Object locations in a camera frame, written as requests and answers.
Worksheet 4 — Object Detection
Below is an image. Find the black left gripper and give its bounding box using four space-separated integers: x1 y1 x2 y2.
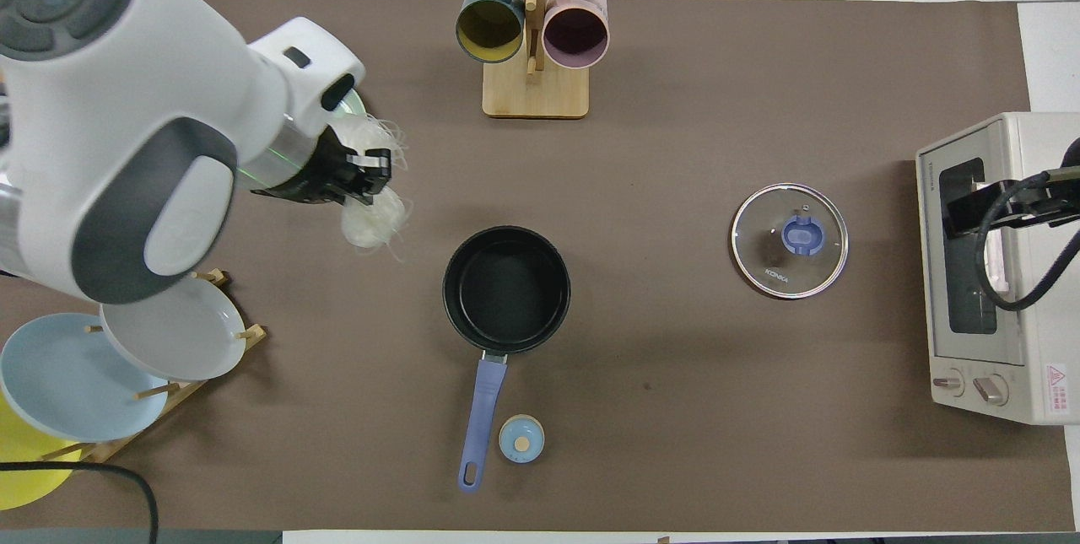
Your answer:
283 132 393 207

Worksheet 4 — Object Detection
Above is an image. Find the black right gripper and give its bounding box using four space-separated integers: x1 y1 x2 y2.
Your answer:
942 173 1080 240

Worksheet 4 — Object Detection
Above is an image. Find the white vermicelli bundle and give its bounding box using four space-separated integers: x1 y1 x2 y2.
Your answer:
333 116 414 262

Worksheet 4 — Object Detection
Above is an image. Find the glass pot lid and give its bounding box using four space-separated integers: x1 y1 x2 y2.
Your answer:
730 182 850 300

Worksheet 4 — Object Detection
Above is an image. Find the mint green plate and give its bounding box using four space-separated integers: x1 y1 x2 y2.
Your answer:
333 87 370 121

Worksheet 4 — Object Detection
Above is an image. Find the grey plate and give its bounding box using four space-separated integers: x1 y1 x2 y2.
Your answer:
100 274 247 382

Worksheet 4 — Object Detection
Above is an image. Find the wooden plate rack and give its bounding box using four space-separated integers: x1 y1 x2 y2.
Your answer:
38 268 267 465

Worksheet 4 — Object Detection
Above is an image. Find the light blue plate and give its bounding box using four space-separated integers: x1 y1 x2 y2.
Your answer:
0 313 170 442

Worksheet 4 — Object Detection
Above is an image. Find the yellow plate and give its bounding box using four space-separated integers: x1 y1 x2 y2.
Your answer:
0 392 85 511

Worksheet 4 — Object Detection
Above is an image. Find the white toaster oven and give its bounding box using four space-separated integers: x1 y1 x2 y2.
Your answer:
915 111 1080 427

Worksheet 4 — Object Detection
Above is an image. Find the dark blue saucepan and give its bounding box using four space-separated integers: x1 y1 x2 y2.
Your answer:
442 225 572 493

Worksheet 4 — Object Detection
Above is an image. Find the wooden mug rack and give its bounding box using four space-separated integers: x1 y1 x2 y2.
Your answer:
453 0 618 120

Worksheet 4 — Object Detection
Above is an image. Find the dark teal mug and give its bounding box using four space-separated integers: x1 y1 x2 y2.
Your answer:
456 0 526 64

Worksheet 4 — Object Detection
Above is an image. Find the pink mug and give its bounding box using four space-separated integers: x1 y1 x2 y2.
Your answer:
543 0 610 70

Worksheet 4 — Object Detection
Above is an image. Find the brown table mat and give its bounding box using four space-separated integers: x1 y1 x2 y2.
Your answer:
0 0 1077 532

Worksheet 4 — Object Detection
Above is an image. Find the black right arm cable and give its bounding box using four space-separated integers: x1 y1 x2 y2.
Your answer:
975 164 1080 313

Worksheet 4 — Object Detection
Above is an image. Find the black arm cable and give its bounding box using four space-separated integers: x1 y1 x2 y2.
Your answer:
0 461 161 544
975 164 1080 313

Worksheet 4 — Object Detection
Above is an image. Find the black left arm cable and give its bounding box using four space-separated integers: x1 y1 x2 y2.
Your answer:
0 461 161 544

